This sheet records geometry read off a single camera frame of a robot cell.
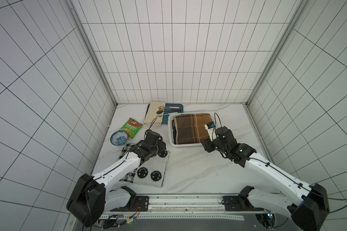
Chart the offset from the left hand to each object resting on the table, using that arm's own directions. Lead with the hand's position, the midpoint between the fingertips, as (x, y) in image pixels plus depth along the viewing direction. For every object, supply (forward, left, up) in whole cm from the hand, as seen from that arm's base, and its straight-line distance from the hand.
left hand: (161, 147), depth 85 cm
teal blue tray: (+40, -3, -8) cm, 41 cm away
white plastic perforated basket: (+21, -5, +2) cm, 22 cm away
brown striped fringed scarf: (+13, -18, +2) cm, 22 cm away
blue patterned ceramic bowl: (+11, +31, -7) cm, 33 cm away
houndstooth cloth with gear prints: (-13, +5, -4) cm, 15 cm away
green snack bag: (+20, +23, -7) cm, 31 cm away
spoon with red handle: (+41, +3, -8) cm, 42 cm away
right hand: (+1, -22, +9) cm, 23 cm away
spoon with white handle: (+31, +3, -6) cm, 32 cm away
